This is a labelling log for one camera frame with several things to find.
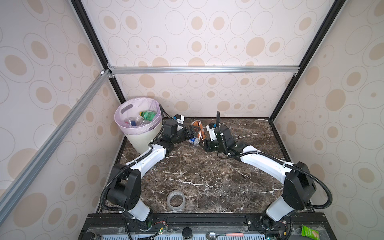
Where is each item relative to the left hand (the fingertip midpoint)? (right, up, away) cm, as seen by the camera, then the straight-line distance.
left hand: (200, 128), depth 81 cm
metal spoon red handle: (+6, -52, -9) cm, 53 cm away
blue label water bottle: (-4, -8, +19) cm, 21 cm away
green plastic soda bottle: (-31, +8, +8) cm, 33 cm away
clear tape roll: (-13, -39, 0) cm, 41 cm away
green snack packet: (+50, -49, -11) cm, 70 cm away
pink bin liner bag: (-43, +13, +12) cm, 46 cm away
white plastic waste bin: (-35, -8, +4) cm, 36 cm away
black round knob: (-6, -44, -19) cm, 48 cm away
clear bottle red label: (-40, +5, +11) cm, 42 cm away
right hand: (+1, -8, +2) cm, 8 cm away
